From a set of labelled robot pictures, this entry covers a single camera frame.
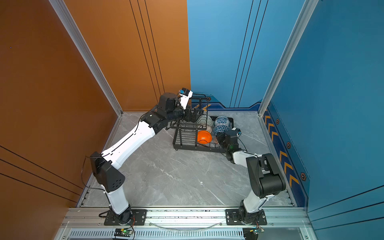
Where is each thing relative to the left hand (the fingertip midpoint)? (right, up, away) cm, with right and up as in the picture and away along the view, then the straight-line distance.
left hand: (197, 107), depth 75 cm
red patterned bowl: (+12, -19, +20) cm, 30 cm away
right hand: (+11, -14, +20) cm, 26 cm away
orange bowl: (+4, -17, +24) cm, 30 cm away
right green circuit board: (+26, -60, -5) cm, 66 cm away
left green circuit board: (-36, -61, -4) cm, 70 cm away
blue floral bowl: (+18, -6, +34) cm, 39 cm away
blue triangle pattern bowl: (+17, -12, +30) cm, 37 cm away
